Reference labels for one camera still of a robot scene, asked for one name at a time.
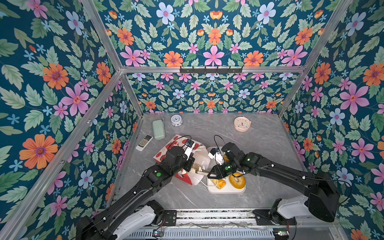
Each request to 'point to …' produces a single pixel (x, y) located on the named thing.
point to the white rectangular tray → (227, 189)
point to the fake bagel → (237, 180)
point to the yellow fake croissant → (226, 159)
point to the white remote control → (144, 143)
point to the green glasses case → (158, 129)
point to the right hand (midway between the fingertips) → (209, 175)
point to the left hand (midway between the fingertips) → (195, 151)
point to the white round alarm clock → (176, 120)
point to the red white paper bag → (195, 174)
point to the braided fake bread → (219, 183)
